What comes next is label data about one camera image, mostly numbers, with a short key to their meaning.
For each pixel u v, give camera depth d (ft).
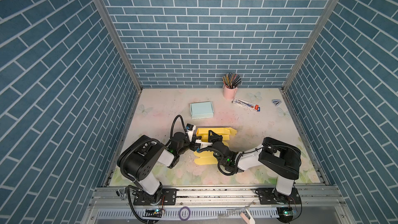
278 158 1.60
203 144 2.54
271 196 2.41
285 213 2.32
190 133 2.66
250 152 1.89
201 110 3.45
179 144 2.37
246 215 2.23
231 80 3.62
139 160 1.49
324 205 2.52
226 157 2.14
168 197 2.43
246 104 3.65
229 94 3.65
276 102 3.65
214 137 2.54
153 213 2.34
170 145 2.38
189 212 2.30
